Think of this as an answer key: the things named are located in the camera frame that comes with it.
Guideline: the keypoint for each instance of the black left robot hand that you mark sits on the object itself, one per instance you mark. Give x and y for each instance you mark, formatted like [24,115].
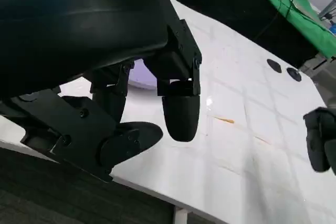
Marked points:
[78,24]

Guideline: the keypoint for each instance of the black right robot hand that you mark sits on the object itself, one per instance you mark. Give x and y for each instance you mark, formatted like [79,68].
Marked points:
[319,142]

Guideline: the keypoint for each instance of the black table grommet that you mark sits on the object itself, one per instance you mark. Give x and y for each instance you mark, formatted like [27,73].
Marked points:
[274,65]
[294,74]

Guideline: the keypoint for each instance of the lilac plate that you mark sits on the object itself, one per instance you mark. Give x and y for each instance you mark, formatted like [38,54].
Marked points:
[141,77]

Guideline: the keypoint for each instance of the green cloth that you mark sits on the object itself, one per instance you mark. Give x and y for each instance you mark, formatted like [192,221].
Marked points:
[302,11]

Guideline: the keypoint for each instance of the white table leg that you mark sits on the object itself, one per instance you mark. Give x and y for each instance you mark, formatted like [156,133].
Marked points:
[181,213]

